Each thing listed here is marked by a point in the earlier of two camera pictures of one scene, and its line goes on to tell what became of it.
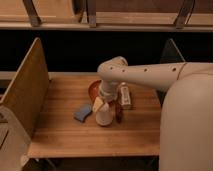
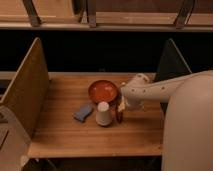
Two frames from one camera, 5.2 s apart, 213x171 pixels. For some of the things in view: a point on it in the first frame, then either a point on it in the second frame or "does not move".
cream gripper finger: [97, 104] → [122, 105]
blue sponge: [85, 109] does not move
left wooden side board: [26, 92] does not move
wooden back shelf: [106, 15] does not move
